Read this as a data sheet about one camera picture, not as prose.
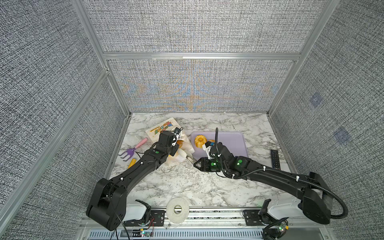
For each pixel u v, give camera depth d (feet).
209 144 2.35
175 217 2.43
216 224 2.40
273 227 2.02
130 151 3.27
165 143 2.10
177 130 2.43
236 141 3.50
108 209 1.30
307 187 1.39
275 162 3.01
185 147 3.09
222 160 1.92
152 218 2.38
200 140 3.26
